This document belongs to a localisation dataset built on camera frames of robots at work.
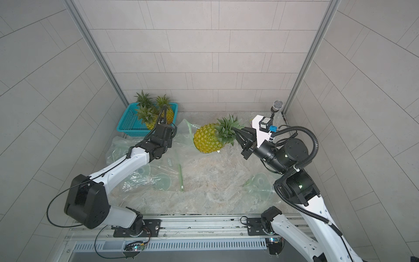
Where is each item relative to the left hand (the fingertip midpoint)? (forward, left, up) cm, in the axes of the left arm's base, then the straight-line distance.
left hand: (166, 133), depth 87 cm
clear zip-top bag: (-25, -49, -12) cm, 56 cm away
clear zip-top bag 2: (-2, +30, -12) cm, 32 cm away
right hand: (-21, -33, +30) cm, 49 cm away
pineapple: (+17, +14, +6) cm, 23 cm away
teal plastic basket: (+9, +23, -4) cm, 25 cm away
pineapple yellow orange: (+18, +4, -4) cm, 19 cm away
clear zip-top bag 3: (-17, 0, -12) cm, 21 cm away
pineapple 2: (+9, +11, +5) cm, 15 cm away
